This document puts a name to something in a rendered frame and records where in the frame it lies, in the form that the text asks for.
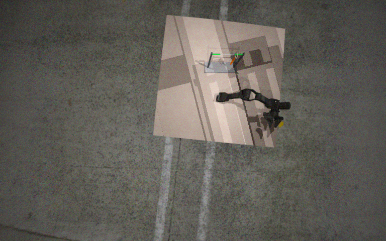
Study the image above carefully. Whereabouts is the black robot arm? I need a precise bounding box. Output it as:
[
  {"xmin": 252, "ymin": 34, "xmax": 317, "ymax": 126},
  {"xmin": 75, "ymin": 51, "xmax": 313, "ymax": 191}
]
[{"xmin": 216, "ymin": 88, "xmax": 291, "ymax": 110}]

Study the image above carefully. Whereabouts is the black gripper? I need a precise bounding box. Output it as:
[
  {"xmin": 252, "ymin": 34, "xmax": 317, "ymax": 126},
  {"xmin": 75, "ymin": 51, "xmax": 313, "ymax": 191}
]
[{"xmin": 264, "ymin": 109, "xmax": 283, "ymax": 128}]

